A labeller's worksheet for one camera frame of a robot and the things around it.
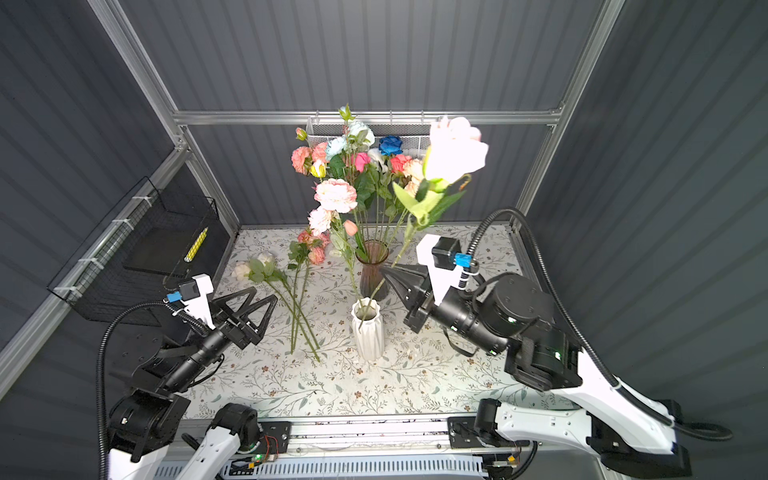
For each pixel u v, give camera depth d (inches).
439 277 14.5
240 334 19.6
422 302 15.4
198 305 19.1
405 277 16.4
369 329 28.3
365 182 31.3
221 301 22.4
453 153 10.7
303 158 31.7
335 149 28.0
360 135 28.5
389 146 30.1
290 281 41.1
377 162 31.0
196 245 30.6
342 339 35.9
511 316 12.5
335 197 20.7
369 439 29.1
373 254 35.0
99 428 16.1
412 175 28.4
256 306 20.1
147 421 16.4
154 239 30.3
